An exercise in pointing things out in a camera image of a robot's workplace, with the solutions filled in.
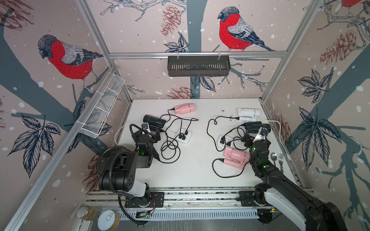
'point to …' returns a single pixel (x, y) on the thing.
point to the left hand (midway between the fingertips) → (151, 126)
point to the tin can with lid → (108, 220)
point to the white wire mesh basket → (96, 119)
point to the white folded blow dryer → (245, 114)
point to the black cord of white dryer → (216, 123)
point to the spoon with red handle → (273, 157)
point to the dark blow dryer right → (253, 127)
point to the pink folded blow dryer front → (235, 158)
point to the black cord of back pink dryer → (186, 133)
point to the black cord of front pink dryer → (222, 160)
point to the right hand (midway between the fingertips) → (254, 131)
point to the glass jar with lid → (88, 213)
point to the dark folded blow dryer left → (154, 121)
